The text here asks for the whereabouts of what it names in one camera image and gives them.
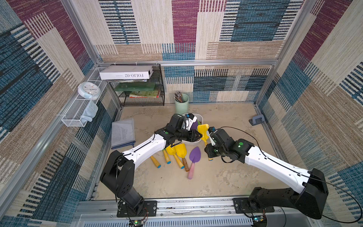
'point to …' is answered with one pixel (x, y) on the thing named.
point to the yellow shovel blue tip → (203, 129)
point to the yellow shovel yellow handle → (172, 151)
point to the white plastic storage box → (194, 143)
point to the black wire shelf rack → (124, 87)
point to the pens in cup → (178, 96)
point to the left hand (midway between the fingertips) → (200, 135)
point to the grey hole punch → (257, 119)
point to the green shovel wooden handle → (199, 122)
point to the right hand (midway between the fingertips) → (205, 148)
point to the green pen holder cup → (182, 108)
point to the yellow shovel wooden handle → (185, 165)
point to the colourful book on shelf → (145, 94)
